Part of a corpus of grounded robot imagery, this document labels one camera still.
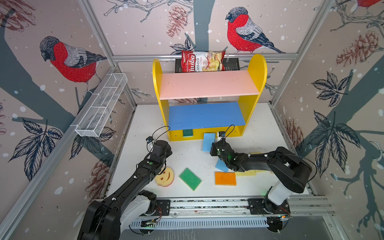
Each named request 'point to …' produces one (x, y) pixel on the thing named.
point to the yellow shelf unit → (188, 122)
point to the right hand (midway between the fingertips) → (210, 146)
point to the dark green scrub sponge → (187, 133)
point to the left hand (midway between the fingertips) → (166, 146)
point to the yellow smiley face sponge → (166, 178)
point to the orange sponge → (225, 178)
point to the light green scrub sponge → (189, 178)
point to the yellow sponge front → (249, 173)
